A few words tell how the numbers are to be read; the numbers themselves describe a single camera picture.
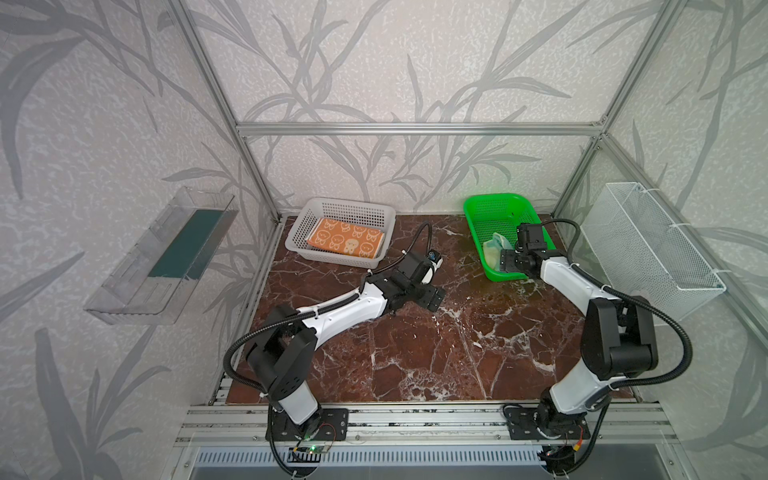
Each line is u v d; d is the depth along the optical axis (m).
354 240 1.08
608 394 0.53
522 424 0.73
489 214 1.20
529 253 0.71
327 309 0.50
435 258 0.76
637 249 0.65
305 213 1.11
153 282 0.64
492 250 1.04
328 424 0.73
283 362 0.44
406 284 0.66
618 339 0.46
